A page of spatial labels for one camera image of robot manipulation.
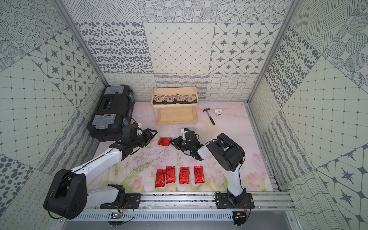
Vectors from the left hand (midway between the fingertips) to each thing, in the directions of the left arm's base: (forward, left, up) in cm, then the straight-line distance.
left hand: (155, 131), depth 86 cm
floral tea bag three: (+22, -14, +8) cm, 27 cm away
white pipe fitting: (+27, -43, -12) cm, 52 cm away
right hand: (-2, -8, -9) cm, 13 cm away
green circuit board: (-41, +16, -16) cm, 47 cm away
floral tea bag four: (+21, -21, +8) cm, 31 cm away
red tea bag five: (-21, -27, -13) cm, 36 cm away
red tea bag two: (-23, -5, -12) cm, 27 cm away
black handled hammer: (+22, -37, -14) cm, 45 cm away
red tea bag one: (-1, -4, -11) cm, 12 cm away
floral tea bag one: (+21, 0, +8) cm, 22 cm away
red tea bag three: (-21, -10, -12) cm, 27 cm away
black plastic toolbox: (+19, +29, +4) cm, 35 cm away
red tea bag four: (-23, -18, -13) cm, 32 cm away
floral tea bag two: (+21, -7, +8) cm, 23 cm away
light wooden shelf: (+16, -13, +7) cm, 22 cm away
